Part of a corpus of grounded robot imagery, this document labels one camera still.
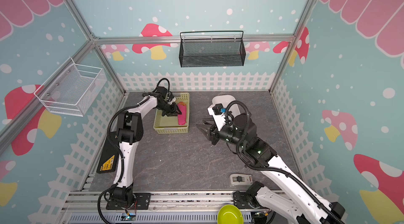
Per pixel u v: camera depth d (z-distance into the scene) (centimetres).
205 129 59
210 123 64
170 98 97
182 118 104
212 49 93
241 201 74
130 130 65
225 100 112
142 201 75
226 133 54
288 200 54
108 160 85
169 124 101
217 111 51
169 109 96
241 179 77
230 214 71
